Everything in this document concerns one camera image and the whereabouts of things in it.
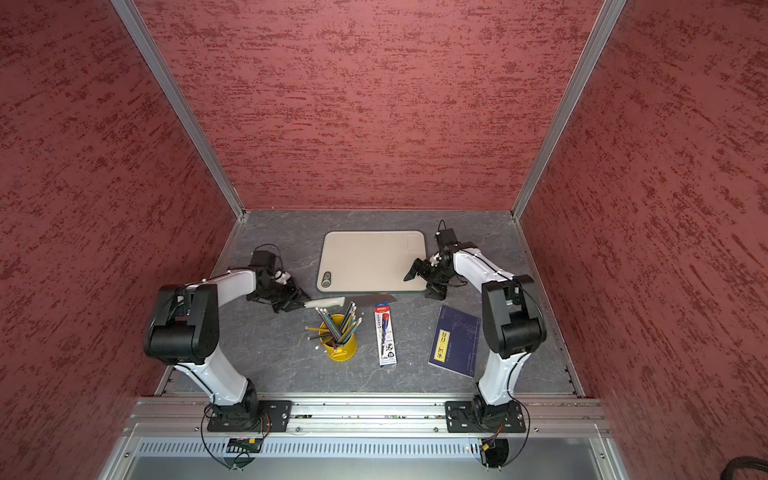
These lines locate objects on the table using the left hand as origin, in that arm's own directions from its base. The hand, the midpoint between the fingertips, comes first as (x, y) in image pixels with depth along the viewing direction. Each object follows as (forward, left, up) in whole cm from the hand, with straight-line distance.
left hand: (308, 304), depth 93 cm
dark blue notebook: (-11, -46, -1) cm, 48 cm away
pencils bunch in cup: (-13, -11, +7) cm, 18 cm away
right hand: (+3, -34, +5) cm, 34 cm away
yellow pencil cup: (-17, -14, +7) cm, 23 cm away
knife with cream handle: (+2, -15, 0) cm, 15 cm away
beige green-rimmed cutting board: (+17, -18, 0) cm, 25 cm away
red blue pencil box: (-10, -25, 0) cm, 27 cm away
